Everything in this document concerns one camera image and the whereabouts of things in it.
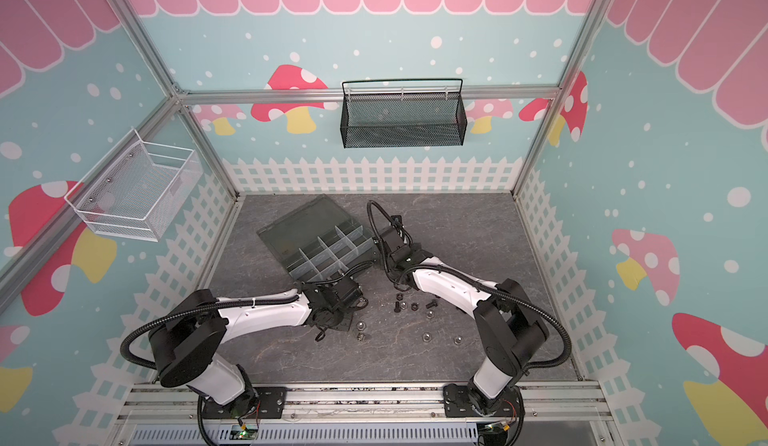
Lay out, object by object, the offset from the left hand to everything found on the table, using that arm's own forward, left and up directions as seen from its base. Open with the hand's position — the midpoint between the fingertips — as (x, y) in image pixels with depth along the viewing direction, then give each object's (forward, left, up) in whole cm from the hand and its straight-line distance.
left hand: (341, 324), depth 87 cm
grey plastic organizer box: (+27, +11, +5) cm, 29 cm away
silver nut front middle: (-3, -25, +1) cm, 25 cm away
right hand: (+19, -14, +12) cm, 27 cm away
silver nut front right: (-4, -34, +1) cm, 34 cm away
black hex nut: (+9, -17, +1) cm, 19 cm away
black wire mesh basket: (+53, -16, +34) cm, 65 cm away
